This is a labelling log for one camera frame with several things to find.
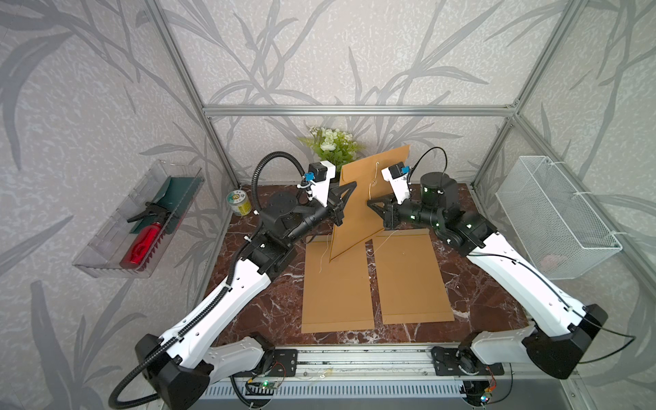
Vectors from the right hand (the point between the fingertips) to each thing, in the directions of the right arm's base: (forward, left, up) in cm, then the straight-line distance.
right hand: (367, 202), depth 66 cm
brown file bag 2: (-11, +9, -36) cm, 38 cm away
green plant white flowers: (+34, +10, -7) cm, 36 cm away
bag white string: (+9, -8, -36) cm, 38 cm away
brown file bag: (-3, +2, -5) cm, 6 cm away
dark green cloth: (+3, +55, -4) cm, 55 cm away
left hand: (-2, +3, +8) cm, 9 cm away
